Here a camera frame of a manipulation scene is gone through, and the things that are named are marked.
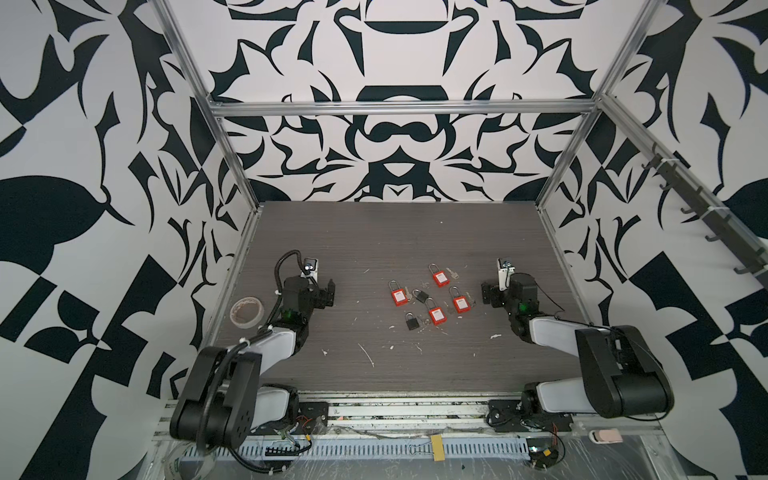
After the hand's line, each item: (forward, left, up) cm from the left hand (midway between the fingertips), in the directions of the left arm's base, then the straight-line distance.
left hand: (313, 273), depth 90 cm
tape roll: (-8, +20, -8) cm, 23 cm away
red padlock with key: (-4, -26, -8) cm, 27 cm away
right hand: (-1, -58, -3) cm, 58 cm away
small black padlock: (-4, -32, -8) cm, 33 cm away
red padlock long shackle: (-7, -44, -8) cm, 46 cm away
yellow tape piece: (-43, -32, -8) cm, 54 cm away
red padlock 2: (-11, -37, -8) cm, 39 cm away
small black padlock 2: (-12, -29, -9) cm, 32 cm away
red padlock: (+2, -39, -8) cm, 40 cm away
